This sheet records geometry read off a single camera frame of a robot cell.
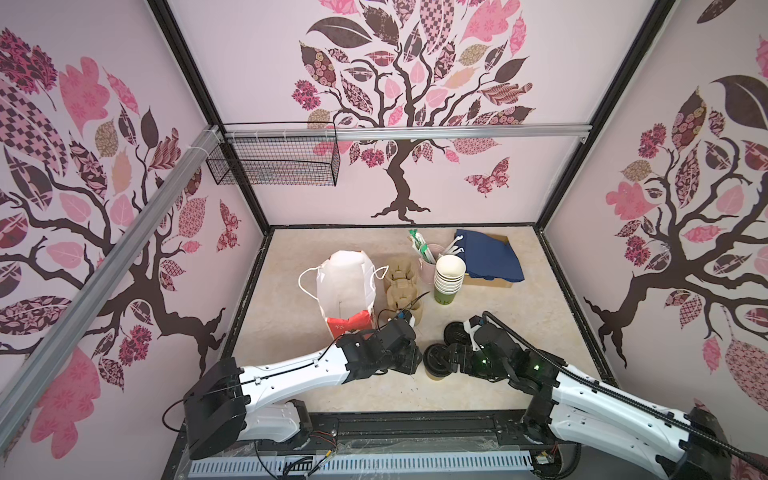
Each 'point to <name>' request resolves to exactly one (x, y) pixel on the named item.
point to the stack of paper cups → (448, 278)
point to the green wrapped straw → (420, 246)
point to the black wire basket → (277, 153)
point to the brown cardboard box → (479, 281)
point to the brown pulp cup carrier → (402, 286)
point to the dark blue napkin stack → (488, 257)
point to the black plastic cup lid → (435, 360)
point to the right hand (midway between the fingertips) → (446, 359)
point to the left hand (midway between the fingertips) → (414, 364)
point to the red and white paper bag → (346, 286)
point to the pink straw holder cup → (427, 268)
